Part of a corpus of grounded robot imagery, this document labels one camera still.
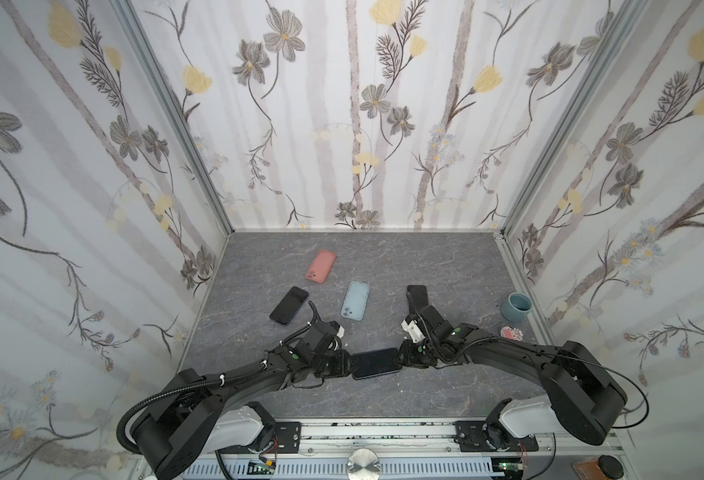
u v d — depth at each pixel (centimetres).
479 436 73
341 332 82
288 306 98
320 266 111
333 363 74
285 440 73
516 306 95
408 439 75
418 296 107
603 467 63
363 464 58
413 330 81
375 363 85
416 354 75
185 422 41
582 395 43
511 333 90
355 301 101
